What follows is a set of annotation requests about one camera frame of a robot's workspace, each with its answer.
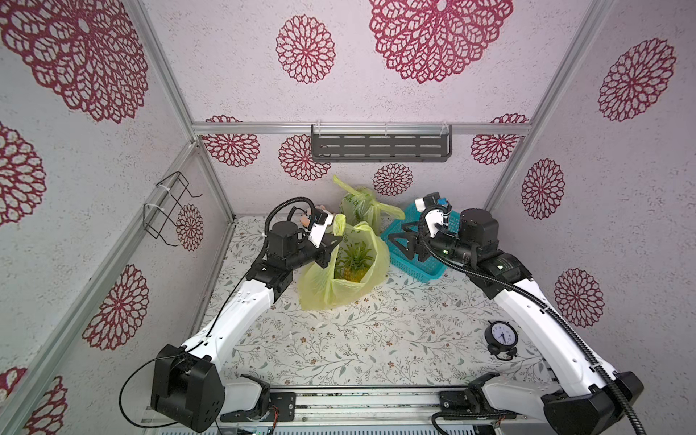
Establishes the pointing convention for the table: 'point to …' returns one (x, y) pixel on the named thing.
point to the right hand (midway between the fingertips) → (396, 229)
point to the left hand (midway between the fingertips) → (340, 239)
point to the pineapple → (353, 262)
